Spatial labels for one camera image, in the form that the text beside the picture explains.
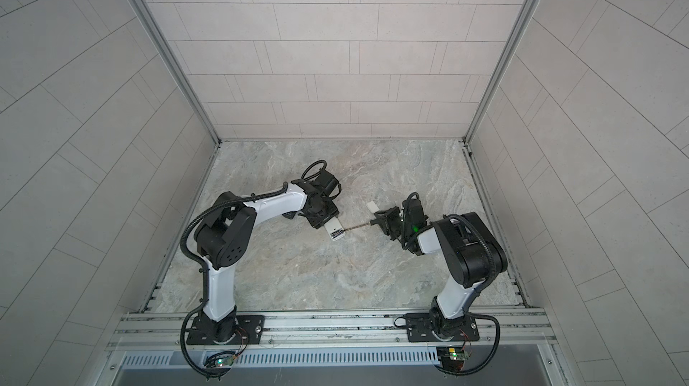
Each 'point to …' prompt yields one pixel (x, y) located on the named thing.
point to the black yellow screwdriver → (370, 223)
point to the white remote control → (335, 228)
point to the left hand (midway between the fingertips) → (343, 215)
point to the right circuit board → (451, 358)
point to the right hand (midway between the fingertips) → (373, 216)
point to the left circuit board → (220, 363)
